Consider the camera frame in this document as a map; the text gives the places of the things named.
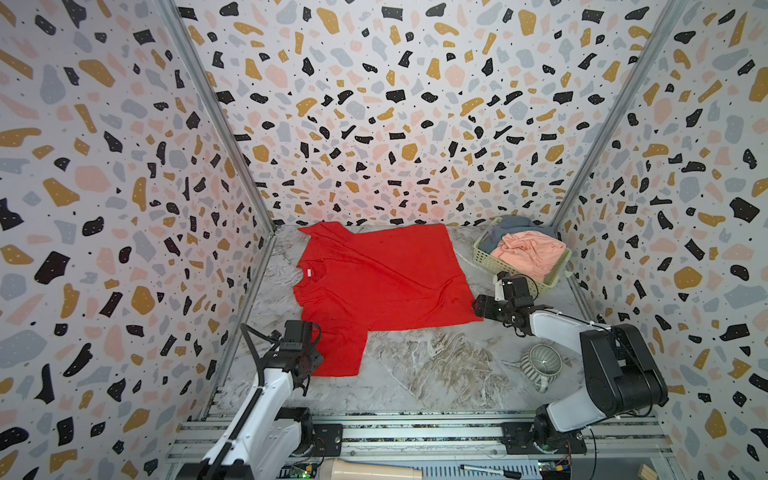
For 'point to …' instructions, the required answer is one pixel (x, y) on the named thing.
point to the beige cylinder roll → (337, 469)
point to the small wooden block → (647, 473)
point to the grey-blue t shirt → (510, 224)
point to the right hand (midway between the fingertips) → (480, 299)
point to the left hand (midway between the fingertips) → (312, 355)
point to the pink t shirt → (530, 253)
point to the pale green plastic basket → (493, 265)
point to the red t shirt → (348, 284)
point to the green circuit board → (298, 470)
